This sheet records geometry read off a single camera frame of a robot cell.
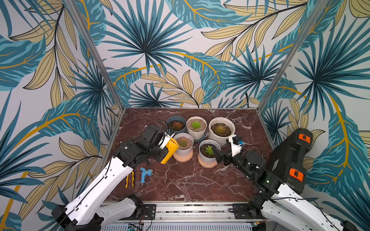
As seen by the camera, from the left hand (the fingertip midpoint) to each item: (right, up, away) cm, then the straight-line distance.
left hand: (161, 150), depth 69 cm
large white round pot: (+33, +9, +23) cm, 42 cm away
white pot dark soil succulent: (+23, -7, +13) cm, 27 cm away
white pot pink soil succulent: (+11, +1, +19) cm, 22 cm away
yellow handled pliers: (-22, -20, +13) cm, 32 cm away
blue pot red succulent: (+6, +12, +27) cm, 31 cm away
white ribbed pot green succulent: (+19, +11, +25) cm, 33 cm away
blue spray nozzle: (-12, -16, +15) cm, 25 cm away
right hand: (+29, +3, +1) cm, 29 cm away
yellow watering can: (+5, +2, +1) cm, 6 cm away
